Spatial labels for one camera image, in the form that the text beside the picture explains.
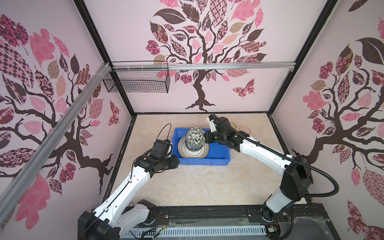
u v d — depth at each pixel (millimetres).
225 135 619
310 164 835
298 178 434
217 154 945
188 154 923
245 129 1004
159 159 579
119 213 422
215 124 645
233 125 1029
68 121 587
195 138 851
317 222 723
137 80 1217
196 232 697
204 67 923
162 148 589
